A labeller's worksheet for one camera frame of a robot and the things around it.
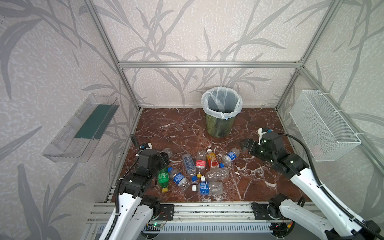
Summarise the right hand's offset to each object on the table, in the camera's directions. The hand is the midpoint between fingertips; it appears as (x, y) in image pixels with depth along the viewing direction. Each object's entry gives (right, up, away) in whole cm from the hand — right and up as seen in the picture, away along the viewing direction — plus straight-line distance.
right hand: (244, 140), depth 76 cm
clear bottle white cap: (-14, -19, +5) cm, 24 cm away
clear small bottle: (-43, -8, +15) cm, 46 cm away
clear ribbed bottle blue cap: (-28, -16, +9) cm, 34 cm away
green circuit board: (-43, -40, -5) cm, 59 cm away
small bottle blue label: (-4, -11, +13) cm, 17 cm away
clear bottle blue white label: (-15, -27, +5) cm, 31 cm away
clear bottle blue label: (-35, -21, +3) cm, 40 cm away
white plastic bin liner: (-8, +23, +25) cm, 35 cm away
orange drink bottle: (-16, -13, +11) cm, 23 cm away
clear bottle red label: (-23, -14, +10) cm, 29 cm away
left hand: (-40, -6, 0) cm, 41 cm away
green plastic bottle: (-43, -21, +5) cm, 48 cm away
